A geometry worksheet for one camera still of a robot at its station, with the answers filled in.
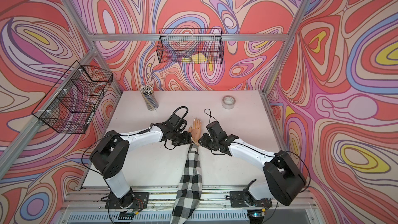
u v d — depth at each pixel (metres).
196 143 0.88
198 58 0.91
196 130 0.95
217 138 0.65
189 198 0.69
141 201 0.72
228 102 1.12
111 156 0.47
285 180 0.42
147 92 0.96
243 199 0.67
